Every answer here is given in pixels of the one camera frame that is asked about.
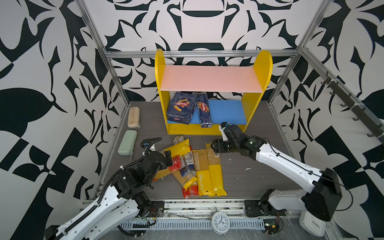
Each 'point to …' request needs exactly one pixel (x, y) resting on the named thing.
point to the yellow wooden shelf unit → (233, 91)
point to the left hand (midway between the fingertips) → (163, 151)
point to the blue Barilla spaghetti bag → (204, 111)
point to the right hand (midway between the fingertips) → (216, 144)
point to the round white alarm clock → (220, 223)
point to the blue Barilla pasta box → (181, 108)
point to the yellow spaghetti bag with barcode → (177, 149)
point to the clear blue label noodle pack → (187, 161)
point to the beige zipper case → (133, 117)
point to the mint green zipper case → (128, 141)
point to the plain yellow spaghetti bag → (216, 172)
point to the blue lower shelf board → (203, 110)
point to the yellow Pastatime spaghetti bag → (204, 178)
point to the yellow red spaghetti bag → (191, 189)
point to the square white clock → (311, 224)
